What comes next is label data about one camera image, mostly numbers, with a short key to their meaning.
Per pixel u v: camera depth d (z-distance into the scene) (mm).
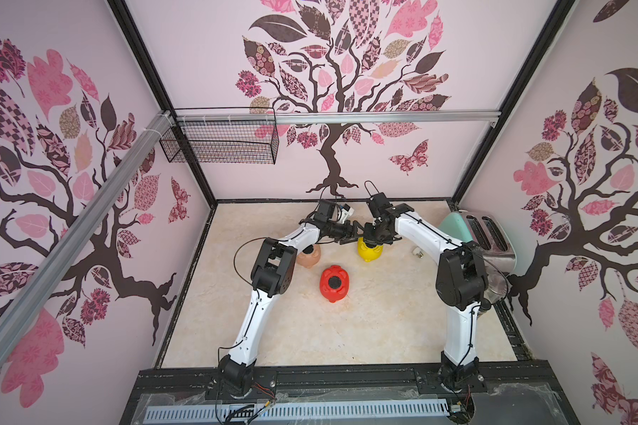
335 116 947
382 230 750
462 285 549
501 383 741
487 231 876
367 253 952
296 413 697
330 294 835
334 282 850
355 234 912
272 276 641
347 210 976
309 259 926
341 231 926
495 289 785
